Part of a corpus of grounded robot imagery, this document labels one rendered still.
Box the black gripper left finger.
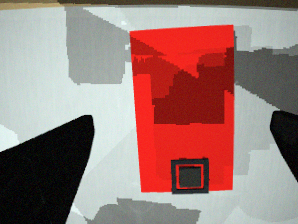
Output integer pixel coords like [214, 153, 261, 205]
[0, 115, 94, 224]

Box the red rectangular block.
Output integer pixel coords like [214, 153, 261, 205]
[129, 25, 235, 195]

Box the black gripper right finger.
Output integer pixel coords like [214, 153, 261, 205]
[270, 110, 298, 182]

